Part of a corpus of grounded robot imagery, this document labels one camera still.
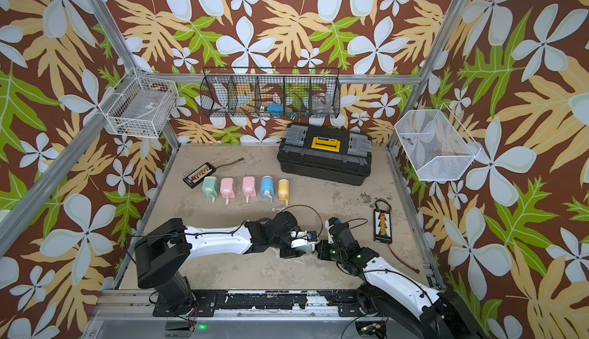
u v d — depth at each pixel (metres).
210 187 0.95
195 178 1.05
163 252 0.49
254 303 0.75
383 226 0.90
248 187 0.96
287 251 0.73
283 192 0.94
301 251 0.74
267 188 0.96
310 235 0.70
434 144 0.84
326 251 0.75
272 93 0.99
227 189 0.96
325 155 0.95
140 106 0.86
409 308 0.47
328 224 0.81
